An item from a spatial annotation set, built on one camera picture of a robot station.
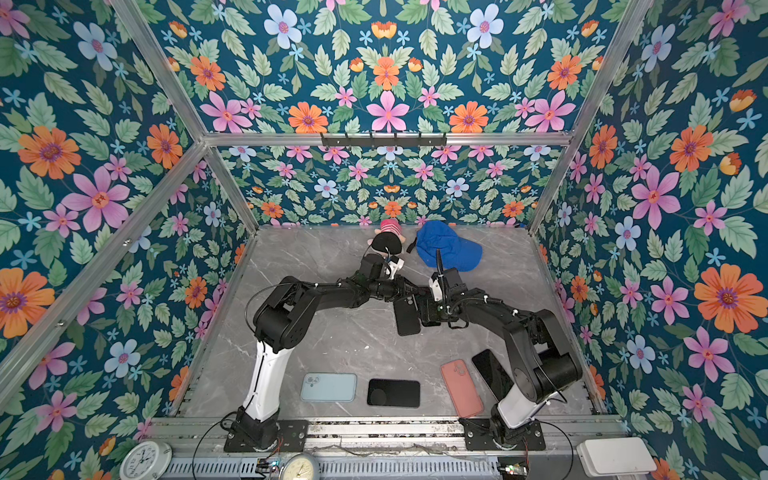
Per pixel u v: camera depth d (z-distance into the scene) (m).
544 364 0.46
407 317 0.96
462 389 0.83
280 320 0.57
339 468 0.70
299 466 0.66
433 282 0.87
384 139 0.91
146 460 0.68
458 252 1.08
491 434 0.72
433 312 0.82
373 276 0.83
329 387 0.82
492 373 0.88
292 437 0.74
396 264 0.95
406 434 0.75
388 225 1.12
